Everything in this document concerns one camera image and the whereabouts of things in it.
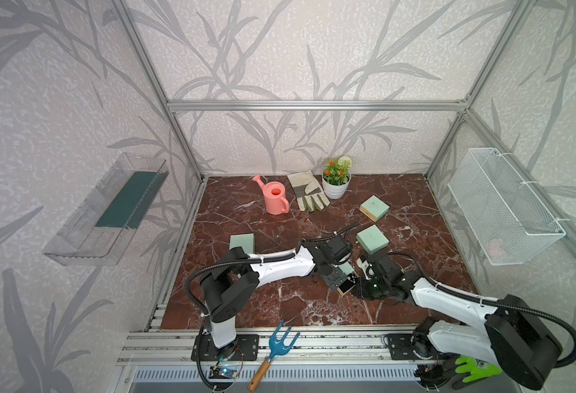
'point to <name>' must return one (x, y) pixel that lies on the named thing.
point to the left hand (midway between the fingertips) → (331, 271)
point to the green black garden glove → (472, 369)
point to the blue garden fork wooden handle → (276, 349)
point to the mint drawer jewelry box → (350, 282)
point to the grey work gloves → (309, 195)
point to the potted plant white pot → (336, 177)
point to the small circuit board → (222, 372)
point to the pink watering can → (274, 192)
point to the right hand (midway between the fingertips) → (350, 290)
